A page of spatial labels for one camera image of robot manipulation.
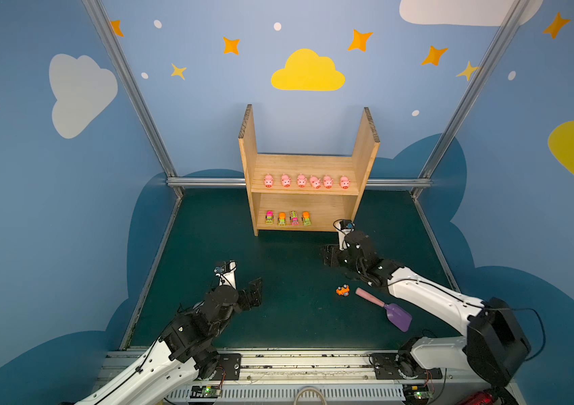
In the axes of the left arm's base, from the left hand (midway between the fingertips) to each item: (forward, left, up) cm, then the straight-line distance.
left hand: (255, 284), depth 75 cm
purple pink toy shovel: (-4, -48, -15) cm, 50 cm away
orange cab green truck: (+31, -7, -7) cm, 33 cm away
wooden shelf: (+28, -10, +12) cm, 32 cm away
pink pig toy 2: (+31, -23, +14) cm, 41 cm away
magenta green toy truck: (+31, -12, -7) cm, 35 cm away
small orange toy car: (+4, -30, -13) cm, 33 cm away
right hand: (+14, -24, 0) cm, 28 cm away
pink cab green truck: (+32, -2, -7) cm, 33 cm away
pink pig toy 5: (+31, -9, +14) cm, 35 cm away
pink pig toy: (+30, -29, +14) cm, 44 cm away
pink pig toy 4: (+31, -14, +15) cm, 37 cm away
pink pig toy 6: (+31, -3, +14) cm, 34 cm away
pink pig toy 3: (+30, -18, +15) cm, 38 cm away
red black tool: (-26, -66, -11) cm, 72 cm away
